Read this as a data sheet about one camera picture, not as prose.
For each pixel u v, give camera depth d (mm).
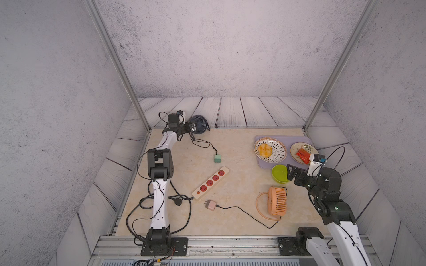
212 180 916
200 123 1122
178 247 730
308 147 1078
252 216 810
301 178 651
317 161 623
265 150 1044
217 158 1044
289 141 1113
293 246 726
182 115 1044
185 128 1011
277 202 770
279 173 927
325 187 531
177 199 865
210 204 845
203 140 1118
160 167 682
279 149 1067
